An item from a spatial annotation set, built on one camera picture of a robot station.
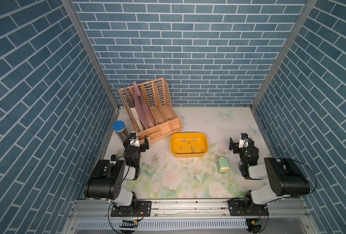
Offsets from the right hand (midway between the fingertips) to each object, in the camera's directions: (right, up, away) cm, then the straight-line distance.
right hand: (240, 138), depth 91 cm
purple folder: (-66, +20, +13) cm, 70 cm away
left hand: (-63, +2, -2) cm, 63 cm away
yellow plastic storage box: (-32, -5, +7) cm, 33 cm away
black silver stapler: (-79, -11, -4) cm, 80 cm away
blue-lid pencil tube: (-74, +8, -8) cm, 75 cm away
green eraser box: (-14, -15, -9) cm, 22 cm away
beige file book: (-64, +9, -2) cm, 65 cm away
